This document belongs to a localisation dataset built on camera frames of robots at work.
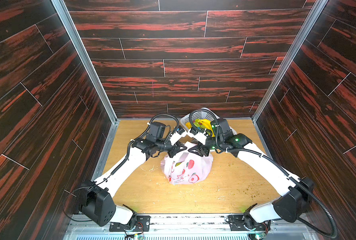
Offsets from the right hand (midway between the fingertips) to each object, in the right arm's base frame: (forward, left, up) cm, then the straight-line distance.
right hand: (193, 143), depth 76 cm
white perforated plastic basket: (+41, -12, -17) cm, 46 cm away
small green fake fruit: (-7, +8, -10) cm, 15 cm away
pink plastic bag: (-9, +3, -10) cm, 14 cm away
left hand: (-3, +4, 0) cm, 5 cm away
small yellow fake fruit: (+28, +2, -17) cm, 33 cm away
